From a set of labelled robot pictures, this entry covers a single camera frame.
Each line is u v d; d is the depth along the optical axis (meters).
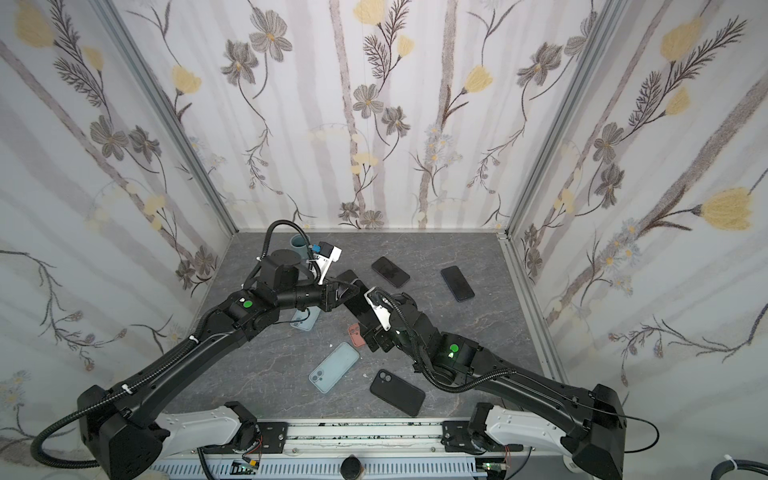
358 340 0.92
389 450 0.73
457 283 1.07
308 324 0.96
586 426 0.40
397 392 0.82
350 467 0.62
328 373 0.86
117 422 0.38
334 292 0.62
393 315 0.59
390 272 1.09
